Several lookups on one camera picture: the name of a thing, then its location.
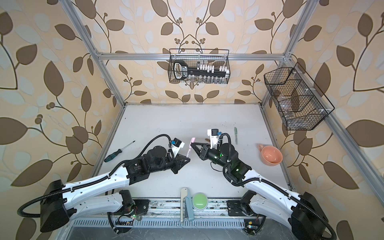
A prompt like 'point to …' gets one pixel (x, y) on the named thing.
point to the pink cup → (270, 155)
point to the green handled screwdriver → (117, 152)
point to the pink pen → (192, 140)
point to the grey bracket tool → (183, 195)
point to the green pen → (235, 131)
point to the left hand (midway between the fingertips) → (190, 159)
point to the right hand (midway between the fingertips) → (192, 146)
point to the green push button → (200, 201)
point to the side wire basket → (300, 104)
